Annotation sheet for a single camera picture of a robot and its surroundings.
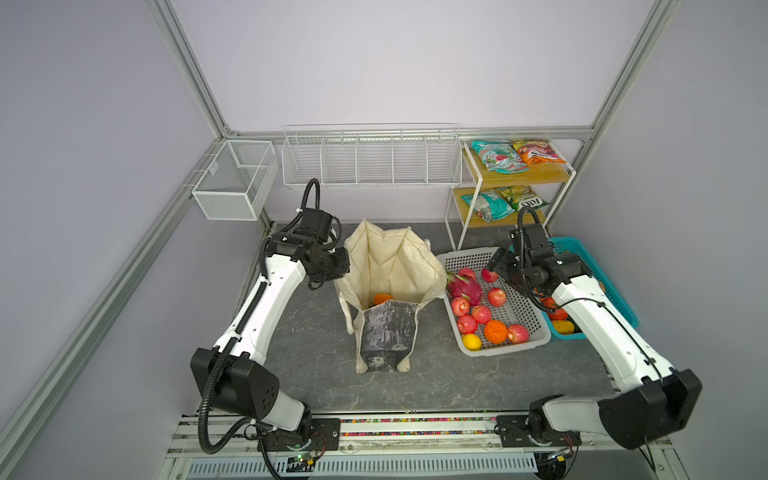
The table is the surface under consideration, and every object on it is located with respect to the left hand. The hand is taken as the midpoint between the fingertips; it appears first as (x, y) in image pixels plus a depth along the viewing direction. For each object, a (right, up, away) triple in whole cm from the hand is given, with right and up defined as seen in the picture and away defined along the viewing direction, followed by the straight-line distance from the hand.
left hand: (347, 273), depth 78 cm
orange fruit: (+8, -10, +23) cm, 27 cm away
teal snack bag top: (+45, +34, +11) cm, 57 cm away
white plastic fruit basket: (+44, -14, +17) cm, 49 cm away
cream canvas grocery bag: (+12, -2, +23) cm, 26 cm away
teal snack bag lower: (+44, +21, +21) cm, 53 cm away
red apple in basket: (+32, -11, +9) cm, 35 cm away
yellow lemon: (+34, -20, +6) cm, 40 cm away
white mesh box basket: (-42, +30, +24) cm, 57 cm away
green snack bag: (+57, +25, +25) cm, 67 cm away
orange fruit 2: (+42, -18, +8) cm, 46 cm away
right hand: (+41, 0, +1) cm, 41 cm away
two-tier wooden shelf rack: (+52, +24, +25) cm, 62 cm away
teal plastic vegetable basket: (+79, -9, +11) cm, 80 cm away
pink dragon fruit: (+34, -5, +13) cm, 37 cm away
